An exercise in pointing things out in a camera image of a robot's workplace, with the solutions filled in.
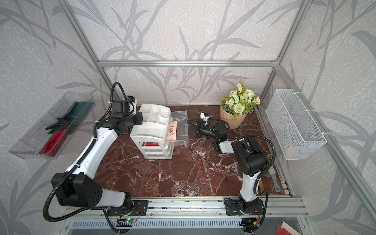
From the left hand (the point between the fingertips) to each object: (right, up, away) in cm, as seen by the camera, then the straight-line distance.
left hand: (140, 115), depth 82 cm
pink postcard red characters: (+18, -9, +5) cm, 21 cm away
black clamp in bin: (-29, -4, -16) cm, 33 cm away
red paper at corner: (+74, -54, -14) cm, 93 cm away
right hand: (+27, -6, -1) cm, 28 cm away
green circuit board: (0, -52, -11) cm, 53 cm away
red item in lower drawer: (+4, -18, +8) cm, 20 cm away
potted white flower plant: (+54, +5, +3) cm, 55 cm away
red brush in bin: (-25, -12, -24) cm, 37 cm away
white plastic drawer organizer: (+7, -10, -1) cm, 12 cm away
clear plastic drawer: (+23, -5, +7) cm, 25 cm away
